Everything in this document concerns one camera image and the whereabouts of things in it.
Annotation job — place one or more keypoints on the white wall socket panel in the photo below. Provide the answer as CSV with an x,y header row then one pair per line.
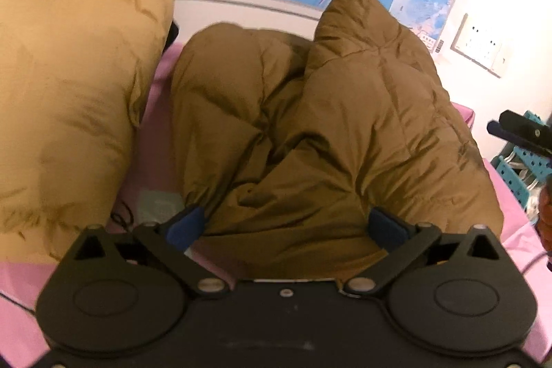
x,y
476,41

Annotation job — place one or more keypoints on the white bed headboard rail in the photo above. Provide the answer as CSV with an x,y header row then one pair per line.
x,y
246,3

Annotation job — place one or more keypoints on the person's right hand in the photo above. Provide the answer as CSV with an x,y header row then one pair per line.
x,y
544,222

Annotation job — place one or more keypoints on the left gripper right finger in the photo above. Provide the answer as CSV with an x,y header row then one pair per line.
x,y
404,245

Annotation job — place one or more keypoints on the teal plastic basket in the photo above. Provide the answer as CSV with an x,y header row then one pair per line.
x,y
523,171

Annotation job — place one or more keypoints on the pink bed sheet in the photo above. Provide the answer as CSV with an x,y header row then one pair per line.
x,y
150,192

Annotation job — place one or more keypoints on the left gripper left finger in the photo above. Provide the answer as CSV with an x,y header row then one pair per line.
x,y
167,243

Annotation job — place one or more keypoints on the mustard yellow puffer jacket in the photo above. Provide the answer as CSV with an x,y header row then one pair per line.
x,y
75,80

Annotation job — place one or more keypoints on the brown puffer jacket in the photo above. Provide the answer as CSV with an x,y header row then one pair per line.
x,y
287,144

